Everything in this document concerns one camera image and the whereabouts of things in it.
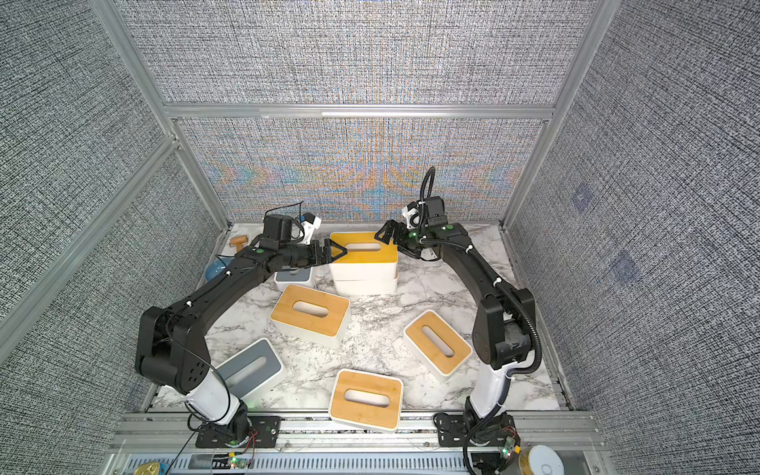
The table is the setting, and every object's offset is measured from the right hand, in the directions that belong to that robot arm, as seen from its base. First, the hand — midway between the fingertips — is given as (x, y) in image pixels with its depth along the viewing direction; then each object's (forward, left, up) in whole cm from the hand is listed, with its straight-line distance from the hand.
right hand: (385, 233), depth 85 cm
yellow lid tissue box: (-3, +6, -8) cm, 10 cm away
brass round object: (-54, +53, -16) cm, 77 cm away
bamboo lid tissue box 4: (-40, +5, -20) cm, 45 cm away
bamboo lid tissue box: (-7, +6, -19) cm, 21 cm away
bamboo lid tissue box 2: (-19, +20, -14) cm, 31 cm away
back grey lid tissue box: (-4, +27, -17) cm, 32 cm away
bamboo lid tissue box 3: (-25, -15, -21) cm, 36 cm away
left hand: (-5, +12, -1) cm, 13 cm away
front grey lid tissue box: (-32, +38, -22) cm, 54 cm away
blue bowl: (+3, +58, -20) cm, 62 cm away
